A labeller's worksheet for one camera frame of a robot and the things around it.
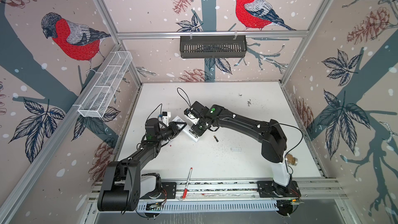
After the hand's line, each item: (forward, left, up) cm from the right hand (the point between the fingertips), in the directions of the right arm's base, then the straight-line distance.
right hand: (194, 130), depth 84 cm
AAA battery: (0, -12, -10) cm, 16 cm away
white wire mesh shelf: (+3, +44, +24) cm, 50 cm away
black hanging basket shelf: (+56, -7, +18) cm, 60 cm away
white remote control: (-1, +4, +3) cm, 5 cm away
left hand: (+1, +5, +5) cm, 7 cm away
